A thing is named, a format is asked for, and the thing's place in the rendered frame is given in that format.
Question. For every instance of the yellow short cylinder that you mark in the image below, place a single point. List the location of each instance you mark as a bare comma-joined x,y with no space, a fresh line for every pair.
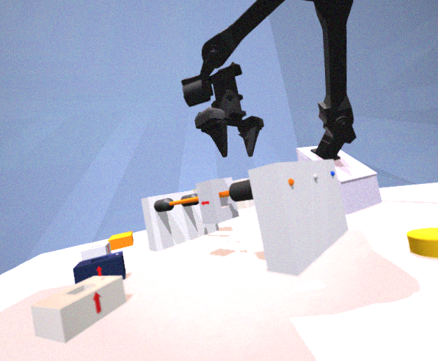
423,242

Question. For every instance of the orange rectangular block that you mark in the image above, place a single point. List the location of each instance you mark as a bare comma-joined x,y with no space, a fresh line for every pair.
121,240

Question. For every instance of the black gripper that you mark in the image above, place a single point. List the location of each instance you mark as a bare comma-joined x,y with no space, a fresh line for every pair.
214,121

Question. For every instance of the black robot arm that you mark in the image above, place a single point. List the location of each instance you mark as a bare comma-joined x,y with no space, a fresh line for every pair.
335,111

